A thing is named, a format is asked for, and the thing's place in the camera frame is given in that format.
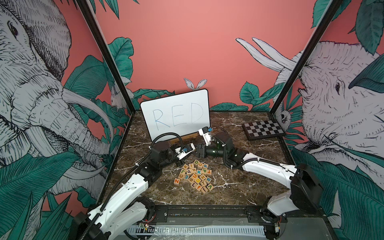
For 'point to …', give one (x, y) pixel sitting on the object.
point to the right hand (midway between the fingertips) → (188, 148)
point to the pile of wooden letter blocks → (197, 175)
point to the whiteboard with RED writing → (185, 114)
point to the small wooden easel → (194, 138)
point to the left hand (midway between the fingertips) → (190, 145)
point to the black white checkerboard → (262, 129)
